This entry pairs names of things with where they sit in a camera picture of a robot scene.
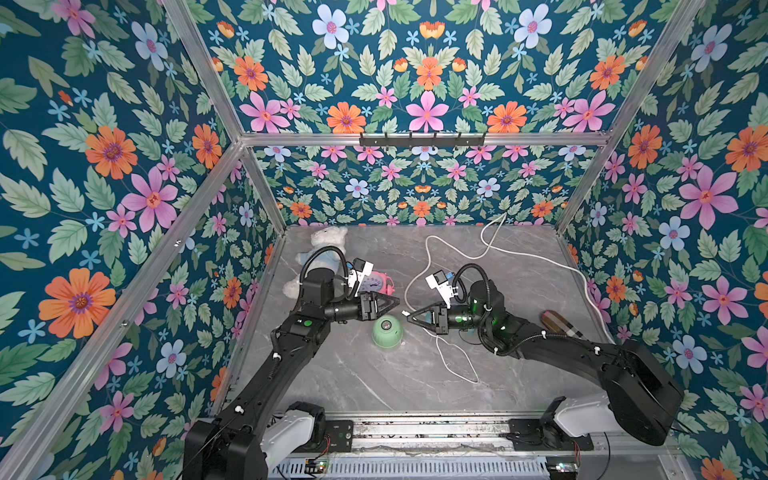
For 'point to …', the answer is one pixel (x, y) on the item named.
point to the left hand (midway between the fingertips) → (395, 303)
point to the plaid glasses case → (557, 324)
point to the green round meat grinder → (387, 331)
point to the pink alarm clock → (378, 282)
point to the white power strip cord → (485, 249)
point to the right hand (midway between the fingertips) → (415, 312)
